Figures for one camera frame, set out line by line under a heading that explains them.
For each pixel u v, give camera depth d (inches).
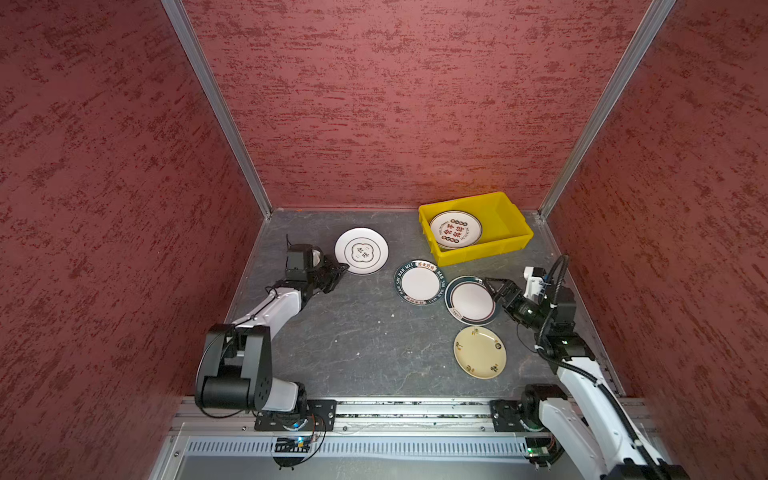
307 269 28.6
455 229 43.3
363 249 37.2
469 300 37.7
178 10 27.5
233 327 18.4
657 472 15.4
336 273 31.6
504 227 44.3
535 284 28.8
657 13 27.8
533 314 26.7
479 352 33.8
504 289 27.8
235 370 16.8
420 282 39.5
